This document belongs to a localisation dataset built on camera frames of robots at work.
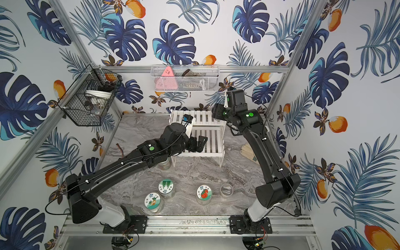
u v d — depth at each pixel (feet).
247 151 3.29
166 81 2.96
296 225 2.51
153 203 2.41
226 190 2.63
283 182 1.39
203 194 2.51
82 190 1.33
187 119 1.98
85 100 2.96
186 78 3.03
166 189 2.56
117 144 3.47
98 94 2.62
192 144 2.03
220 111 2.18
